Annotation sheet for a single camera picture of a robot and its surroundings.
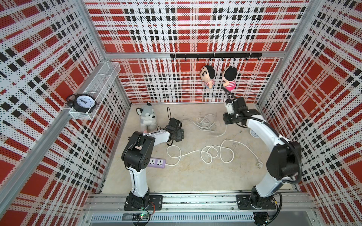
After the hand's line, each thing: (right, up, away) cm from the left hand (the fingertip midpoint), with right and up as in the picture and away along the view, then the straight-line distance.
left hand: (178, 133), depth 101 cm
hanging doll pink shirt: (+36, +41, -5) cm, 55 cm away
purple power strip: (-12, -16, -15) cm, 25 cm away
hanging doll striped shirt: (+20, +40, -10) cm, 46 cm away
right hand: (+34, +12, -13) cm, 38 cm away
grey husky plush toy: (-20, +11, -9) cm, 24 cm away
